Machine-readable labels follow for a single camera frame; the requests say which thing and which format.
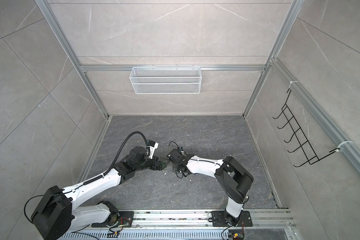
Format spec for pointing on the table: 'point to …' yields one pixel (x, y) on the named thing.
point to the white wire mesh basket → (165, 80)
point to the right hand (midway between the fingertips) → (178, 166)
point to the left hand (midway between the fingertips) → (164, 156)
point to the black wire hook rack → (311, 157)
